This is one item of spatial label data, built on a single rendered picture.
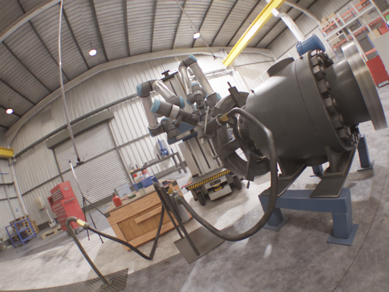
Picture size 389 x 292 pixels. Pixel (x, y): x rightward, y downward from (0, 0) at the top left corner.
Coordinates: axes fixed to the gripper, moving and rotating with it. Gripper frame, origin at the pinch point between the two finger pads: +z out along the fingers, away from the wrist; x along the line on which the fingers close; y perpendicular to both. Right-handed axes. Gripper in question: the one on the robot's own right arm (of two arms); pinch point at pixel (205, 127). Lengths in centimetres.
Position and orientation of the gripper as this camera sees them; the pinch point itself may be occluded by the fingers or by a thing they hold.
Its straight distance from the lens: 108.2
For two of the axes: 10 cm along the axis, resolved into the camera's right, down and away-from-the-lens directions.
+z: 9.1, 3.1, 2.9
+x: -4.0, 4.2, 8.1
